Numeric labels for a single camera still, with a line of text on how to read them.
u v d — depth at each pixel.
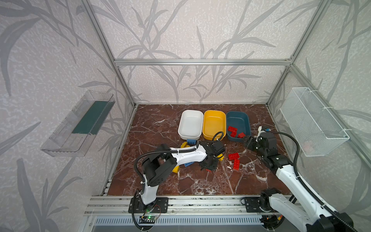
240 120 1.11
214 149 0.69
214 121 1.07
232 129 1.02
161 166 0.47
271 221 0.73
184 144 0.94
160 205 0.72
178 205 0.75
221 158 0.88
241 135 1.01
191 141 0.97
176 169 0.84
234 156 0.91
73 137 0.63
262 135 0.62
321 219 0.39
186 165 0.87
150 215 0.72
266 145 0.62
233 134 1.00
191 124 1.04
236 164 0.87
